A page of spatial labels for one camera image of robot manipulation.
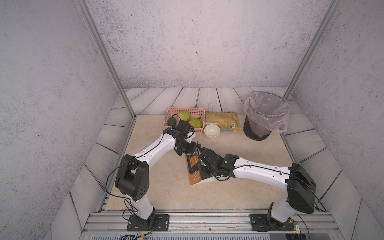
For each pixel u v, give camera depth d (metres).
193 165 0.91
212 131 1.07
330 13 0.72
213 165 0.60
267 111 1.01
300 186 0.42
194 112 1.19
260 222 0.73
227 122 1.14
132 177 0.47
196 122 1.07
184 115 1.12
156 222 0.72
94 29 0.76
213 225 0.73
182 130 0.69
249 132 1.06
